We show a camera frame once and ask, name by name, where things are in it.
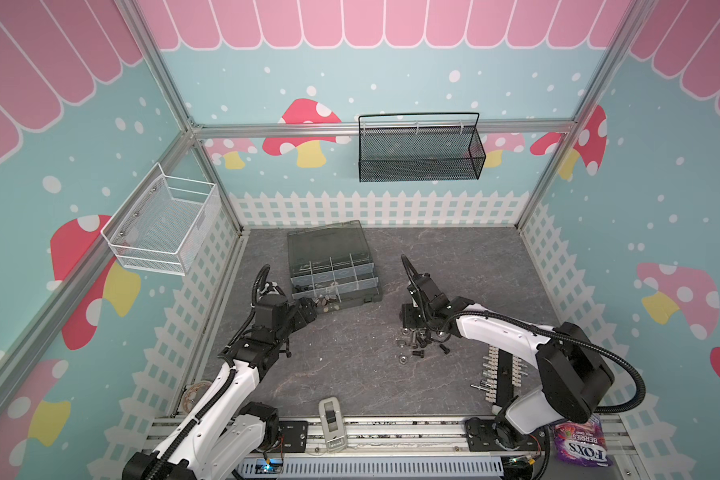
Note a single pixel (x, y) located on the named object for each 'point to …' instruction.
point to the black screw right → (446, 350)
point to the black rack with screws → (503, 372)
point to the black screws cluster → (414, 339)
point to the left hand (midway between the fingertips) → (301, 312)
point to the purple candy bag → (582, 443)
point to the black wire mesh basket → (420, 147)
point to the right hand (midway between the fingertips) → (404, 314)
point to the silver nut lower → (403, 359)
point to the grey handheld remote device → (332, 420)
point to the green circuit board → (269, 466)
